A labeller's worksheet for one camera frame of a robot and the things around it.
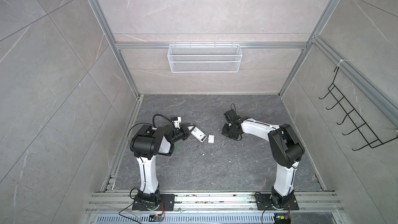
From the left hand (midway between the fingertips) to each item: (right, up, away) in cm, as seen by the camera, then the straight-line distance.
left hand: (196, 123), depth 93 cm
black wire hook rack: (+71, +3, -29) cm, 76 cm away
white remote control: (+1, -6, -1) cm, 6 cm away
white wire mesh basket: (+6, +43, +8) cm, 44 cm away
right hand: (+18, -6, +5) cm, 20 cm away
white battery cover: (+9, -10, +2) cm, 14 cm away
